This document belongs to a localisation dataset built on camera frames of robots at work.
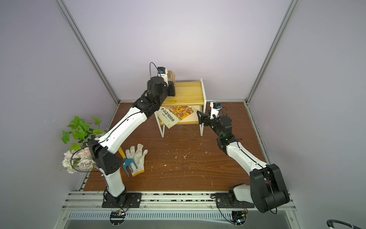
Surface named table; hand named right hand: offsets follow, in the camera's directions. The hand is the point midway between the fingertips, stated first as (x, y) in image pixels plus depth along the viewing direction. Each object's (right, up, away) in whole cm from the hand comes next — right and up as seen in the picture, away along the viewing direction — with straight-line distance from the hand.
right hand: (206, 107), depth 79 cm
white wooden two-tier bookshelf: (-9, +8, +1) cm, 12 cm away
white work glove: (-41, -31, +9) cm, 53 cm away
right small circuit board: (+16, -57, -8) cm, 60 cm away
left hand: (-19, +14, -4) cm, 24 cm away
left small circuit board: (-47, -58, -6) cm, 75 cm away
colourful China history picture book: (-20, -5, +11) cm, 24 cm away
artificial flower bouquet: (-57, -23, -19) cm, 64 cm away
